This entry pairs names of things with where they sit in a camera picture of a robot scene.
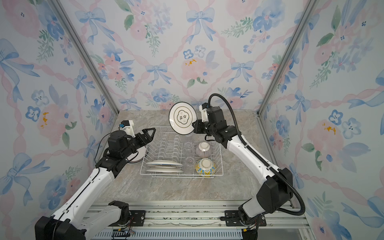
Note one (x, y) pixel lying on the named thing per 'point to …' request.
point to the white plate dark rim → (181, 116)
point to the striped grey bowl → (203, 149)
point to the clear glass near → (189, 161)
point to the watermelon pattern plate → (166, 162)
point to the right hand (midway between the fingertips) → (192, 122)
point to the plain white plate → (165, 170)
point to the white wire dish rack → (179, 152)
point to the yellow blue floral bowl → (205, 167)
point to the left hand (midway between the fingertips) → (150, 130)
